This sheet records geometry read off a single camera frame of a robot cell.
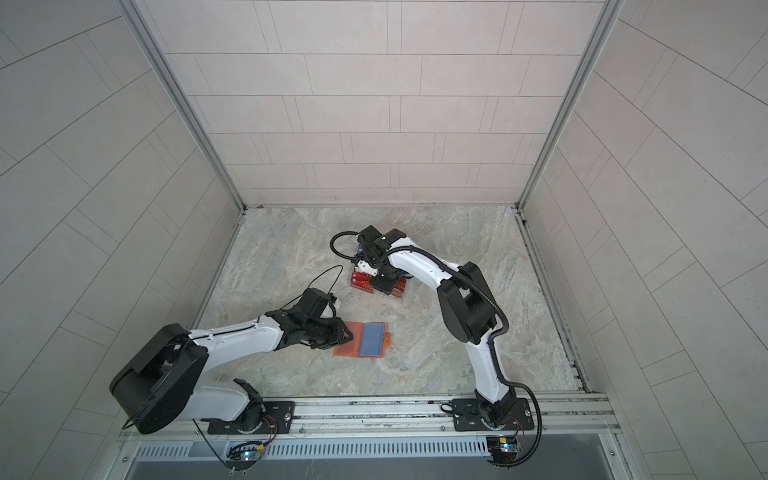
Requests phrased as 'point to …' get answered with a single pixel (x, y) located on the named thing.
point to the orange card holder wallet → (369, 340)
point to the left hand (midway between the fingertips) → (359, 337)
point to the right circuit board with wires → (502, 450)
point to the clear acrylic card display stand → (374, 275)
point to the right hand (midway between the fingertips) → (385, 285)
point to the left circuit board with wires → (244, 455)
